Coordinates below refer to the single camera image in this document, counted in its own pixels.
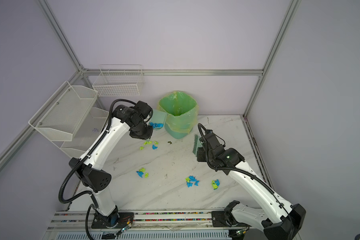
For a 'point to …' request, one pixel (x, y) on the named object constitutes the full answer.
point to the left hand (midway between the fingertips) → (145, 138)
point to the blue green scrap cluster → (189, 180)
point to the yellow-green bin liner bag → (182, 108)
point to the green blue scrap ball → (215, 184)
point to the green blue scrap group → (141, 171)
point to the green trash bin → (176, 133)
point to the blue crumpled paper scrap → (154, 147)
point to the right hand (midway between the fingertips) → (199, 151)
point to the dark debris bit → (170, 142)
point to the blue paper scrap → (155, 125)
